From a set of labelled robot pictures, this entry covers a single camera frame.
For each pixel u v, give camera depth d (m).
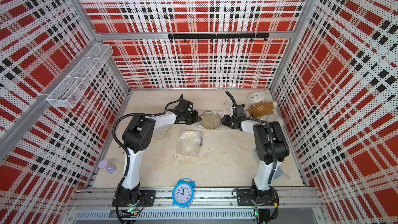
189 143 0.91
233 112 0.82
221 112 1.04
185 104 0.85
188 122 0.92
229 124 0.88
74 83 0.73
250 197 0.73
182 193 0.73
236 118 0.80
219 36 0.89
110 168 0.80
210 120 1.01
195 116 0.91
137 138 0.57
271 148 0.45
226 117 0.90
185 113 0.89
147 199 0.74
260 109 0.99
